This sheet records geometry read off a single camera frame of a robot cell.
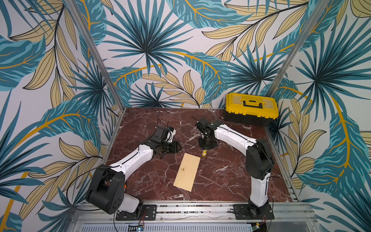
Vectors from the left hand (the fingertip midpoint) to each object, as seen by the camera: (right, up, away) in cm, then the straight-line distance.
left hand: (178, 149), depth 85 cm
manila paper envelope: (+5, -15, +2) cm, 16 cm away
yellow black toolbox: (+48, +25, +14) cm, 56 cm away
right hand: (+16, 0, +6) cm, 17 cm away
